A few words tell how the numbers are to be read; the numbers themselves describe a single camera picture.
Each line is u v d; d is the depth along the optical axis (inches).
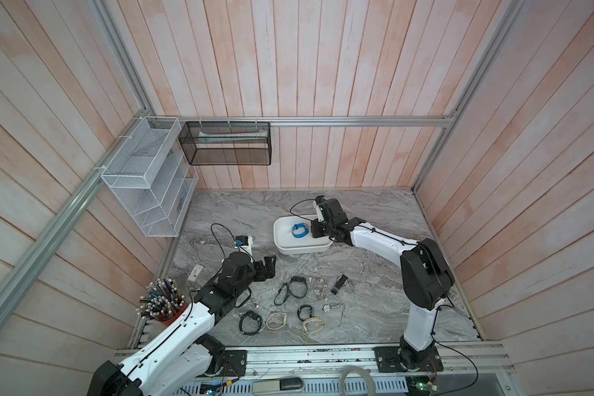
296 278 34.0
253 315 30.9
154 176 28.2
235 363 28.9
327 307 33.0
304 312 33.0
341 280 35.6
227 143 41.7
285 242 40.1
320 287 34.8
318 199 33.5
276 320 32.2
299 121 39.0
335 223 28.9
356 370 27.7
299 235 40.2
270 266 28.2
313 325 32.1
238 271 23.0
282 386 26.9
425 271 21.5
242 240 27.6
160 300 26.8
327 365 28.9
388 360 28.8
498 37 28.8
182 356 22.7
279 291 33.9
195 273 35.9
